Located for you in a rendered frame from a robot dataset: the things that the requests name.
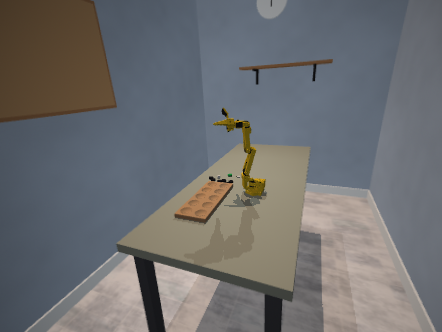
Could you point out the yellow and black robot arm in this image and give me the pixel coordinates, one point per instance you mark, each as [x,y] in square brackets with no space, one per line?
[253,183]

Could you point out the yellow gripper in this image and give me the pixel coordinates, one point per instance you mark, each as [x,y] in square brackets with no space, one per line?
[228,122]

